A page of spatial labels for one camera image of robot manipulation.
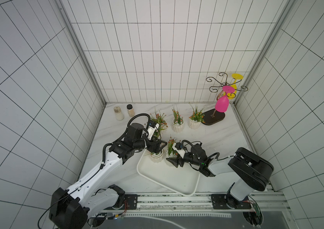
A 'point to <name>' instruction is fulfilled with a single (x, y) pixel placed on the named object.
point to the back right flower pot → (195, 120)
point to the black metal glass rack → (212, 117)
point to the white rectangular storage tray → (184, 180)
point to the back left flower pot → (159, 118)
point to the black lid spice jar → (131, 110)
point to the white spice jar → (118, 113)
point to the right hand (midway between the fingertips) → (170, 148)
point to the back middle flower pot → (178, 123)
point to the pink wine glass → (222, 103)
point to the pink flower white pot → (157, 157)
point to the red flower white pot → (171, 153)
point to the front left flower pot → (156, 134)
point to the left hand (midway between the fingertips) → (159, 143)
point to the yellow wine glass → (235, 77)
